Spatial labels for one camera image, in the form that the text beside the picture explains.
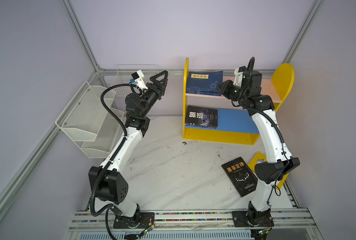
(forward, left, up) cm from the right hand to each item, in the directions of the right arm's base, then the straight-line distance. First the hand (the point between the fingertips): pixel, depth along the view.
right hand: (215, 84), depth 71 cm
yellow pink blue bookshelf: (-1, -16, -28) cm, 32 cm away
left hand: (-6, +21, +9) cm, 24 cm away
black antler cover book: (-27, -19, -45) cm, 56 cm away
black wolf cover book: (+6, +4, -28) cm, 29 cm away
